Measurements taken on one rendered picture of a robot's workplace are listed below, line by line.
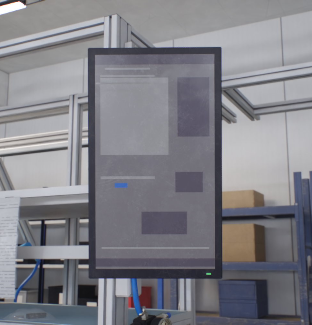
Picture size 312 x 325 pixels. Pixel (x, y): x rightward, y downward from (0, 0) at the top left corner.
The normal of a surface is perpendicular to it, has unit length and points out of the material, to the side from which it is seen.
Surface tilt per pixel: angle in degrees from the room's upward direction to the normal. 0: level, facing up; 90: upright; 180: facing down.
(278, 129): 90
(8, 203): 86
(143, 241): 101
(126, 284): 90
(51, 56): 180
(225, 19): 180
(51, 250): 90
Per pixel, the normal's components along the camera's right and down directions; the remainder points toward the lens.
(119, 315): 0.90, -0.08
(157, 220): -0.02, 0.00
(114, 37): -0.44, -0.17
